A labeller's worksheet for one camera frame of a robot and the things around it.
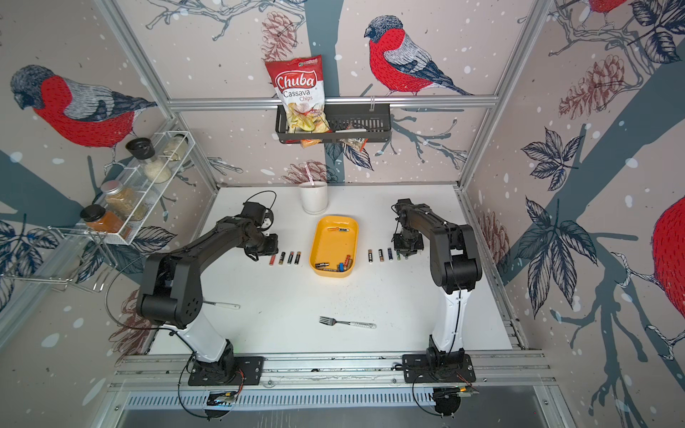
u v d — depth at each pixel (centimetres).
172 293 47
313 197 104
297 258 97
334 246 101
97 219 59
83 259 66
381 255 98
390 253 98
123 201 65
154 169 76
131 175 76
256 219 76
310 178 110
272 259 98
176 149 84
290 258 97
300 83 81
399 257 98
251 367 74
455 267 54
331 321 82
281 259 97
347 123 107
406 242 87
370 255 97
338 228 105
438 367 65
